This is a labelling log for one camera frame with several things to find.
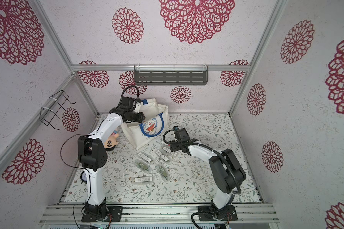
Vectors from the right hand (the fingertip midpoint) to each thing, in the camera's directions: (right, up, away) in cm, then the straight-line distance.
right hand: (175, 141), depth 94 cm
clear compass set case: (-3, -7, +2) cm, 8 cm away
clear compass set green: (-7, -19, -7) cm, 22 cm away
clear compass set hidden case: (-8, -10, 0) cm, 13 cm away
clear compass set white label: (-19, -10, -2) cm, 22 cm away
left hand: (-21, +16, +2) cm, 27 cm away
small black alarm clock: (-54, -20, -10) cm, 59 cm away
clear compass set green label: (-20, -15, -5) cm, 26 cm away
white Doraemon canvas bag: (-13, +12, +5) cm, 18 cm away
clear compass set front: (-19, -21, -11) cm, 31 cm away
